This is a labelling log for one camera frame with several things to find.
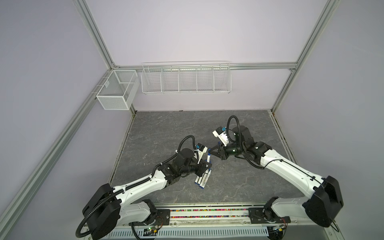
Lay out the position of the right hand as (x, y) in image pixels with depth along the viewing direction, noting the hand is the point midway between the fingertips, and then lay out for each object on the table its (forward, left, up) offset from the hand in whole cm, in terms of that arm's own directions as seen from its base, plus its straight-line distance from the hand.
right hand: (210, 154), depth 75 cm
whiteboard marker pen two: (-2, +1, 0) cm, 2 cm away
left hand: (-4, 0, -4) cm, 6 cm away
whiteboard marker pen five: (-5, +1, -19) cm, 20 cm away
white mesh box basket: (+48, +62, +4) cm, 79 cm away
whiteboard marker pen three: (-7, +7, -18) cm, 21 cm away
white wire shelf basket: (+52, +17, +11) cm, 56 cm away
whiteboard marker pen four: (-6, +3, -18) cm, 19 cm away
